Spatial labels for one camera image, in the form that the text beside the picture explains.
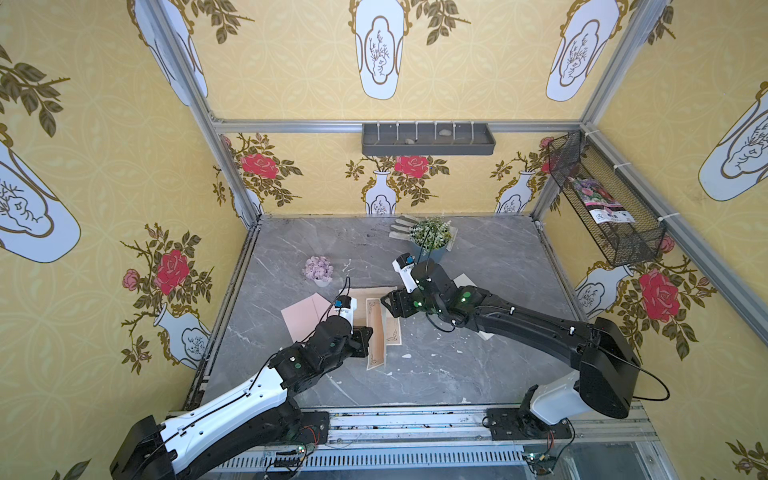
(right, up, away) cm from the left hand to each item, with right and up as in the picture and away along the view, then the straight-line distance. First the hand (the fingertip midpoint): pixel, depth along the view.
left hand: (378, 332), depth 78 cm
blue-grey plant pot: (+13, +20, +16) cm, 29 cm away
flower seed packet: (+57, +32, -3) cm, 66 cm away
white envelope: (+29, +10, +25) cm, 39 cm away
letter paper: (-1, +3, +1) cm, 3 cm away
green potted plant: (+16, +26, +14) cm, 34 cm away
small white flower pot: (-19, +11, +17) cm, 27 cm away
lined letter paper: (-6, +7, +14) cm, 17 cm away
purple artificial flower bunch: (-19, +16, +14) cm, 28 cm away
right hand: (+3, +8, +1) cm, 8 cm away
